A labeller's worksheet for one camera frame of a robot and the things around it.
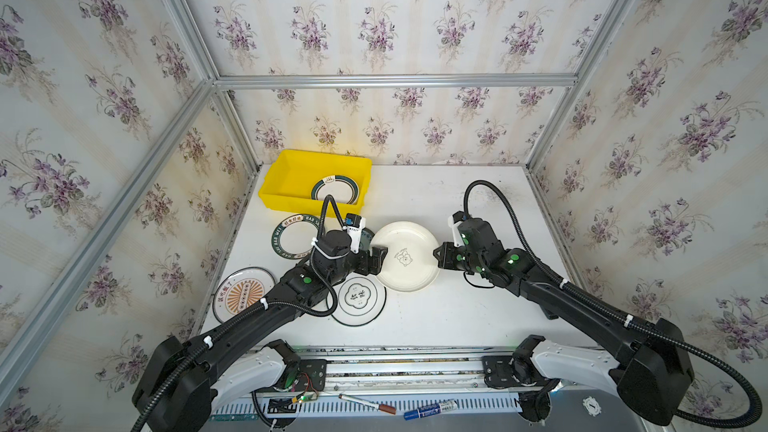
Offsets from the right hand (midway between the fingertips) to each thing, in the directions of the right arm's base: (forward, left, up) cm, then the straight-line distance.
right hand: (429, 254), depth 79 cm
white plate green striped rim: (+36, +27, -13) cm, 47 cm away
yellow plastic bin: (+42, +50, -15) cm, 67 cm away
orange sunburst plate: (-2, +56, -15) cm, 58 cm away
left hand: (+3, +15, +2) cm, 15 cm away
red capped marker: (-32, +12, -15) cm, 38 cm away
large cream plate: (-2, +5, -1) cm, 6 cm away
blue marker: (-32, +2, -14) cm, 35 cm away
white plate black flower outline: (-6, +19, -15) cm, 25 cm away
